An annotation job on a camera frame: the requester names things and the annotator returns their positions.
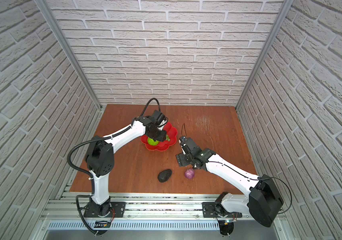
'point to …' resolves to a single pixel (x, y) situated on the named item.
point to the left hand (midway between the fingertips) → (164, 135)
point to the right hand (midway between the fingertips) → (184, 155)
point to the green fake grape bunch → (167, 138)
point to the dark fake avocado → (163, 175)
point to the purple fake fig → (189, 173)
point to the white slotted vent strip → (101, 225)
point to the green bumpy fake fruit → (152, 142)
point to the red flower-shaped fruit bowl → (171, 131)
